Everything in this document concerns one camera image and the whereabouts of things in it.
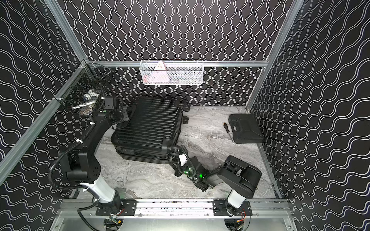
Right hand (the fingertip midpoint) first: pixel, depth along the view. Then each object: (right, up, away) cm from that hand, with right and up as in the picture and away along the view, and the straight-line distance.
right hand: (170, 162), depth 83 cm
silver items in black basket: (-43, +30, -8) cm, 53 cm away
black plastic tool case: (+50, +18, +17) cm, 56 cm away
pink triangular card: (-7, +53, +6) cm, 54 cm away
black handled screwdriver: (+39, +17, +22) cm, 48 cm away
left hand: (-29, +28, +5) cm, 41 cm away
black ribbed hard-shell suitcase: (-9, +17, -3) cm, 20 cm away
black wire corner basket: (-57, +43, +9) cm, 72 cm away
